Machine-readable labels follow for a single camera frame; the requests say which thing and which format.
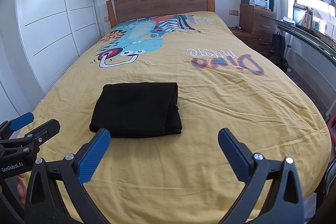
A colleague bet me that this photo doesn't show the black pants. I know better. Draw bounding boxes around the black pants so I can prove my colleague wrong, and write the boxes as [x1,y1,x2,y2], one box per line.
[89,83,182,139]

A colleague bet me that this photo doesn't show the person's left hand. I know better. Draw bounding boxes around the person's left hand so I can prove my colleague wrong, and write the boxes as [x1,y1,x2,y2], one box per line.
[16,173,27,205]

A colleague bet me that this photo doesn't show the white wardrobe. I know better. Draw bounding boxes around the white wardrobe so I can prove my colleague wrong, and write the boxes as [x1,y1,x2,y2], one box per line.
[1,0,100,120]

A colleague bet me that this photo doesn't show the long grey desk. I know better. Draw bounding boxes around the long grey desk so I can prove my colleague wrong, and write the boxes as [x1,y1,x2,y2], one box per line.
[273,19,335,66]

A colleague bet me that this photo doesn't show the black bag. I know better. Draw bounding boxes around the black bag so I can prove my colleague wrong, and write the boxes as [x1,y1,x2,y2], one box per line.
[269,29,286,56]

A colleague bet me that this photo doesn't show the wooden nightstand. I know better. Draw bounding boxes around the wooden nightstand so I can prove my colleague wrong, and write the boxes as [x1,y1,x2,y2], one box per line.
[231,27,272,57]

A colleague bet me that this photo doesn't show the wooden drawer chest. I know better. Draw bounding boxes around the wooden drawer chest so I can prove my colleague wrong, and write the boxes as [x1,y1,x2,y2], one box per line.
[239,4,276,38]

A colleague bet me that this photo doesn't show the wooden headboard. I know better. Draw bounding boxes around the wooden headboard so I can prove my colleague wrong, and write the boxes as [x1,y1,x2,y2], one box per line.
[106,0,215,28]

